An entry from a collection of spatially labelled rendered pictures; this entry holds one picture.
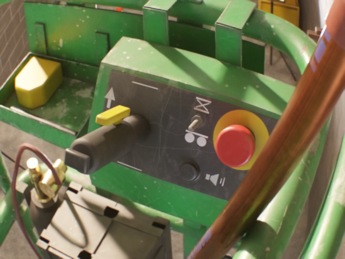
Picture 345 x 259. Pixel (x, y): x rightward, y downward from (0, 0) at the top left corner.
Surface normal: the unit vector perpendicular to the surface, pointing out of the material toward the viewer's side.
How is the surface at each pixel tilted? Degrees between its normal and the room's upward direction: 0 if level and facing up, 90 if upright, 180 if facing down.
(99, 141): 45
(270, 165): 85
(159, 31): 90
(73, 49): 90
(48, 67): 0
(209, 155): 57
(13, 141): 0
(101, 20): 90
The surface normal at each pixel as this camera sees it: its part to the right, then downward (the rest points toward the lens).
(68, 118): -0.03, -0.66
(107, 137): 0.67, -0.61
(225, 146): -0.36, 0.22
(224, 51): -0.41, 0.69
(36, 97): 0.39, 0.68
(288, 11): -0.15, 0.74
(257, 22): -0.32, 0.02
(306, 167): 0.39, -0.46
